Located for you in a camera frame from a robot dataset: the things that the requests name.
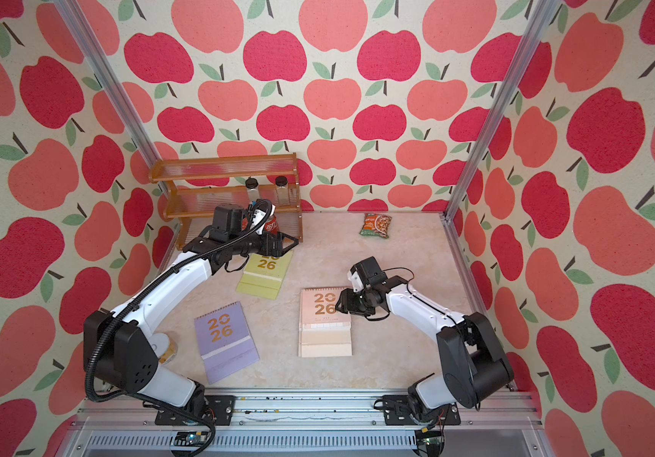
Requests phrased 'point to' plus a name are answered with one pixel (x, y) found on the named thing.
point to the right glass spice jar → (283, 190)
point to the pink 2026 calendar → (323, 329)
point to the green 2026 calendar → (264, 274)
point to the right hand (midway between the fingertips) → (343, 312)
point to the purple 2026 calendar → (226, 342)
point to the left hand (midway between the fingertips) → (288, 244)
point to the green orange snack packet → (376, 225)
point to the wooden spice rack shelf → (198, 184)
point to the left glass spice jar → (252, 189)
